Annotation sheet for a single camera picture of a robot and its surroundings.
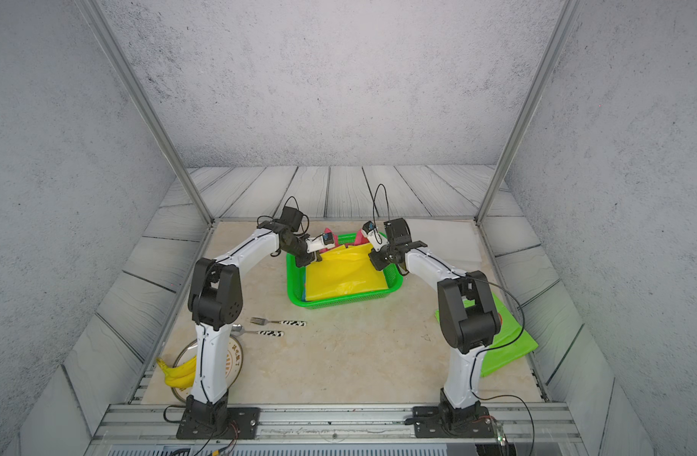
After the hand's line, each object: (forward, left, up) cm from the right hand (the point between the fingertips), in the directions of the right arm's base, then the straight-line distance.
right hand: (376, 250), depth 97 cm
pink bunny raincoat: (+7, +6, -3) cm, 10 cm away
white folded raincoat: (+9, -30, -6) cm, 32 cm away
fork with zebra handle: (-21, +37, -9) cm, 44 cm away
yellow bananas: (-39, +53, -4) cm, 66 cm away
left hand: (+1, +19, -3) cm, 19 cm away
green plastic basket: (-11, +26, -2) cm, 28 cm away
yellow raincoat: (-6, +12, -3) cm, 13 cm away
